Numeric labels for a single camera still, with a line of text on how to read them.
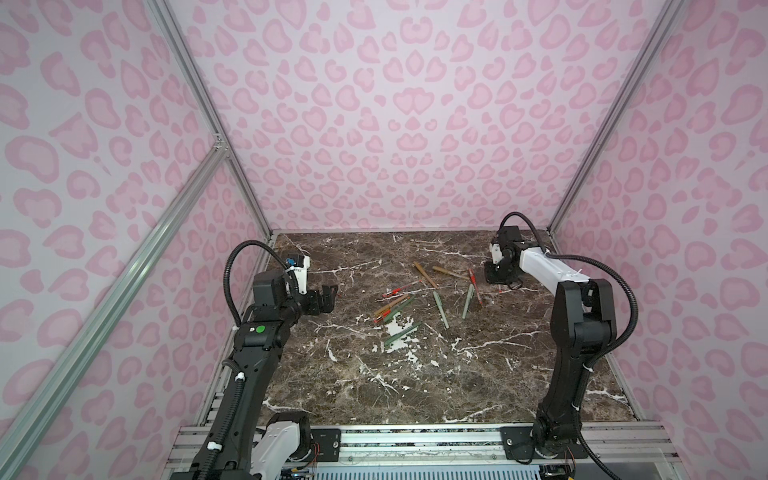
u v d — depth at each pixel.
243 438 0.43
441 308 0.98
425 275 1.07
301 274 0.68
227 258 0.53
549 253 0.66
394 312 0.97
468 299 1.00
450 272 1.07
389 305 0.99
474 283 1.04
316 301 0.68
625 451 0.73
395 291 1.03
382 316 0.96
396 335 0.92
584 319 0.54
